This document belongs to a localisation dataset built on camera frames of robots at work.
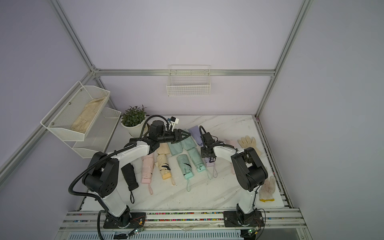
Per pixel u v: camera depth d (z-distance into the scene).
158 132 0.71
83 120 0.77
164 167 0.88
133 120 0.95
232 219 0.73
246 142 1.04
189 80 1.07
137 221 0.73
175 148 1.01
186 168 0.89
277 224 0.73
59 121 0.68
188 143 1.02
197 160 0.92
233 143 1.04
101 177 0.47
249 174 0.50
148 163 0.92
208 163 0.91
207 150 0.74
